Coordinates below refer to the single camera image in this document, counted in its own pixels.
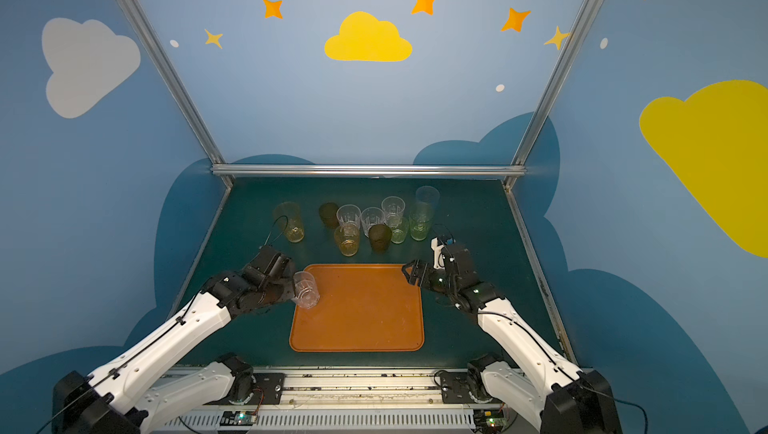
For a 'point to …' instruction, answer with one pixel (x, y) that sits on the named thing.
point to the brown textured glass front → (380, 237)
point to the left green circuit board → (238, 418)
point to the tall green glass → (420, 217)
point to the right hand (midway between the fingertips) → (416, 268)
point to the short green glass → (398, 234)
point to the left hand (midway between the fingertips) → (296, 287)
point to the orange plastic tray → (363, 308)
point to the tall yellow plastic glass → (287, 216)
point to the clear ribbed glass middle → (371, 216)
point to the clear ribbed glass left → (349, 213)
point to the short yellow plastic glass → (347, 235)
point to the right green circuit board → (489, 419)
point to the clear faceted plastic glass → (305, 291)
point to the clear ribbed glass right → (393, 208)
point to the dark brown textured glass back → (328, 214)
